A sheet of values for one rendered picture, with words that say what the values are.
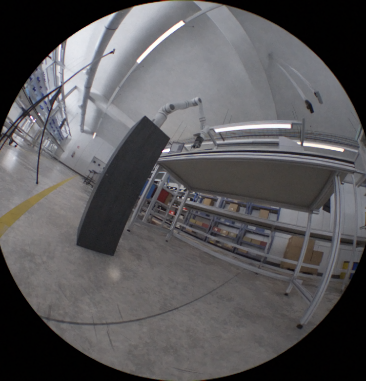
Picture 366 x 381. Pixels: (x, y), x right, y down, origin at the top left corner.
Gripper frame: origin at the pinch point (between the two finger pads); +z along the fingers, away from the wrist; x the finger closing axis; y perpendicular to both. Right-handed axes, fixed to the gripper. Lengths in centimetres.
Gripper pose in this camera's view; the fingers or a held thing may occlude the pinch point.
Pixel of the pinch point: (192, 150)
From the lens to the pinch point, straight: 118.9
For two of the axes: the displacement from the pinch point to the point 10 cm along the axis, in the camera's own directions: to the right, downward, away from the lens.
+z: -3.9, 8.9, -2.4
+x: -6.8, -1.1, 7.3
